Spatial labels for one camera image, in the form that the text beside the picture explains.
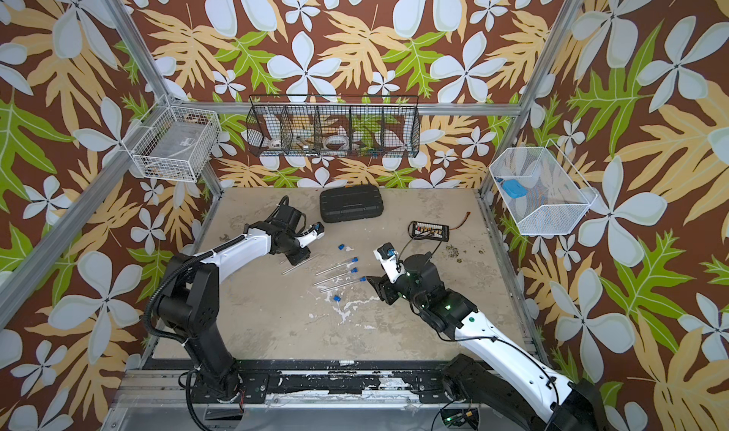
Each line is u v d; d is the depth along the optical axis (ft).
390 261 2.10
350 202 3.66
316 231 2.78
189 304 1.59
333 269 3.17
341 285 3.06
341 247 3.36
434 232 3.43
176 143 2.83
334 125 3.18
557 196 2.56
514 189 2.82
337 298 2.97
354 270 3.14
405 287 2.10
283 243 2.31
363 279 3.07
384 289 2.15
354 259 3.23
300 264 2.76
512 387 1.51
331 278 3.09
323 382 2.48
